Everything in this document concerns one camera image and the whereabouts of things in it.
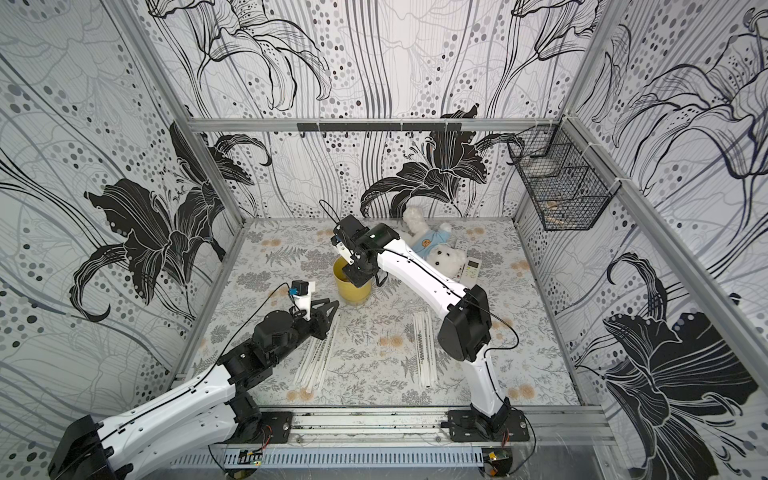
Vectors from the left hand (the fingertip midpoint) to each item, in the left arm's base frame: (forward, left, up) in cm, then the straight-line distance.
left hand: (338, 308), depth 77 cm
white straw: (-10, +9, -15) cm, 20 cm away
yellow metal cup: (+8, -1, -3) cm, 8 cm away
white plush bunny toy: (+27, -27, -5) cm, 38 cm away
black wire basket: (+37, -65, +15) cm, 76 cm away
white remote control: (+23, -41, -13) cm, 48 cm away
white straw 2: (-5, -23, -13) cm, 27 cm away
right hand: (+12, -6, 0) cm, 13 cm away
